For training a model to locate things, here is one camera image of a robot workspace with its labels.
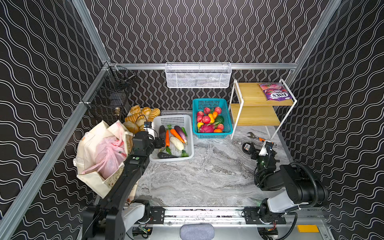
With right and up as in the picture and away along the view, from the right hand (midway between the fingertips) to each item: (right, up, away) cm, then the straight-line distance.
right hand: (263, 145), depth 88 cm
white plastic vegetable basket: (-58, +14, +18) cm, 63 cm away
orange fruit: (-25, +20, +23) cm, 40 cm away
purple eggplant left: (-63, +7, +16) cm, 65 cm away
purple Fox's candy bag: (+3, +30, -8) cm, 31 cm away
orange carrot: (-53, +5, +15) cm, 55 cm away
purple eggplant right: (-50, +7, +15) cm, 52 cm away
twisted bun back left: (-87, +24, +29) cm, 95 cm away
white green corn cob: (-51, -1, +9) cm, 52 cm away
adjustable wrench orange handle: (+1, +4, +17) cm, 18 cm away
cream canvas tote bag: (-82, -12, -27) cm, 87 cm away
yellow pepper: (-28, +15, +20) cm, 38 cm away
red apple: (-32, +16, +18) cm, 40 cm away
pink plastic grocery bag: (-81, -2, -17) cm, 83 cm away
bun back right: (-78, +23, +28) cm, 86 cm away
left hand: (-58, +7, -6) cm, 59 cm away
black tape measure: (-6, -2, +10) cm, 12 cm away
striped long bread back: (-86, +18, +26) cm, 92 cm away
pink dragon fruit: (-33, +9, +12) cm, 36 cm away
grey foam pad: (-39, -37, -20) cm, 58 cm away
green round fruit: (-22, +16, +20) cm, 34 cm away
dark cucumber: (-59, -7, +4) cm, 60 cm away
